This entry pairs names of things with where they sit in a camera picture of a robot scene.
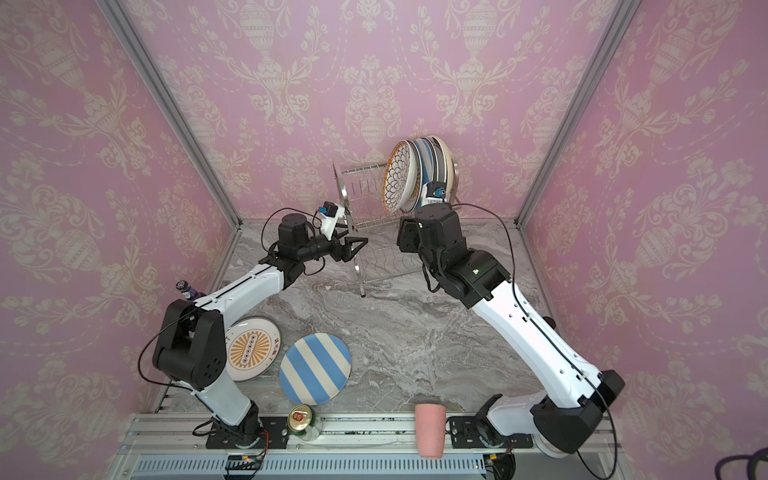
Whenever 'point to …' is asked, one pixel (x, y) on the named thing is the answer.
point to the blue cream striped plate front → (315, 368)
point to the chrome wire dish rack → (373, 229)
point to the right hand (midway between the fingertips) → (413, 219)
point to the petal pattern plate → (400, 177)
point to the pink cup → (430, 429)
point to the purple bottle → (189, 293)
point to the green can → (303, 422)
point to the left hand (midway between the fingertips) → (360, 235)
